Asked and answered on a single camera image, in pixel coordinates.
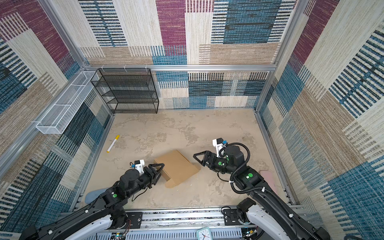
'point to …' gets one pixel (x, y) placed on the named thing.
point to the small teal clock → (204, 234)
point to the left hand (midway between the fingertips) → (165, 167)
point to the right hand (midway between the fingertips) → (199, 161)
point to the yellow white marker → (116, 138)
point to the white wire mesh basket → (55, 120)
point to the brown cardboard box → (176, 168)
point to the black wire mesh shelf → (127, 90)
